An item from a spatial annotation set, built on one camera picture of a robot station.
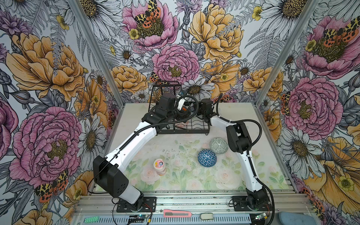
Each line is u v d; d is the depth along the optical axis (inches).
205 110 35.0
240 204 28.9
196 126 41.7
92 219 27.1
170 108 23.4
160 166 30.4
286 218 27.0
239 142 25.7
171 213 28.2
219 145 37.9
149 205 28.9
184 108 26.4
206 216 27.5
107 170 16.0
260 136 23.4
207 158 35.4
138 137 19.0
